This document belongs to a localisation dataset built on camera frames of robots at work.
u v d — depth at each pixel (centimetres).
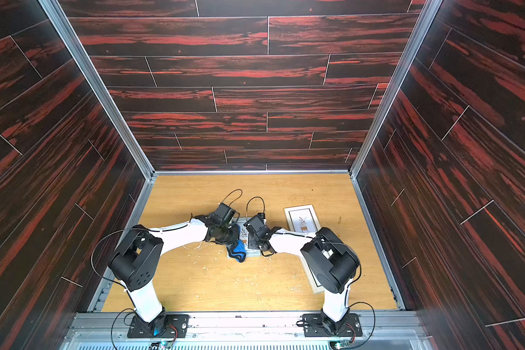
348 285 51
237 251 86
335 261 49
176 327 72
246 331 72
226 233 80
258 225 74
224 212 75
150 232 52
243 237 85
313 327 73
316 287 80
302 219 101
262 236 74
